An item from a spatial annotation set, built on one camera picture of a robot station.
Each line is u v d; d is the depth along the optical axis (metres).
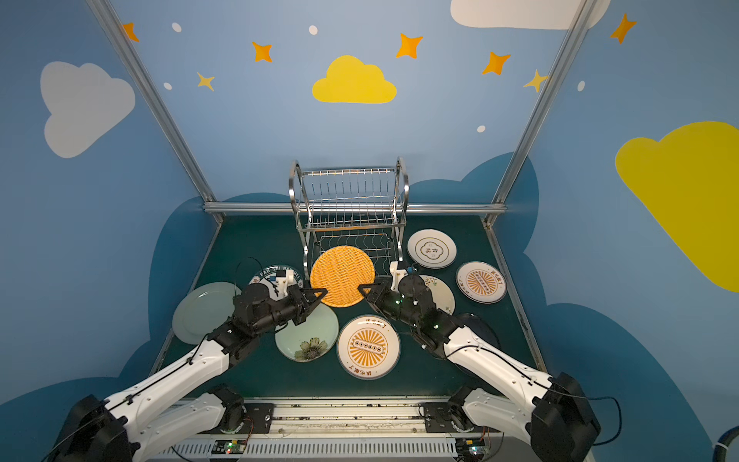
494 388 0.49
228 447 0.71
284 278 0.74
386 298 0.67
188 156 0.99
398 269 0.73
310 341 0.88
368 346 0.86
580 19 0.70
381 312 0.69
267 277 1.01
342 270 0.78
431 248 1.12
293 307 0.68
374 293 0.72
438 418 0.75
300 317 0.69
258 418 0.75
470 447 0.72
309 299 0.70
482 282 1.02
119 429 0.40
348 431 0.73
